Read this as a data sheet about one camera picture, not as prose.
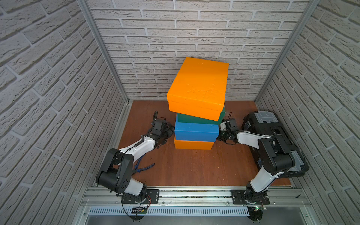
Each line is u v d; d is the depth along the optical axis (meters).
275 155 0.48
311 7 0.69
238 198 0.73
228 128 0.78
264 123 0.85
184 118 0.64
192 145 0.87
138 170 0.81
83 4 0.69
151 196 0.74
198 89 0.60
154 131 0.70
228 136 0.74
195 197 0.75
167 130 0.78
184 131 0.74
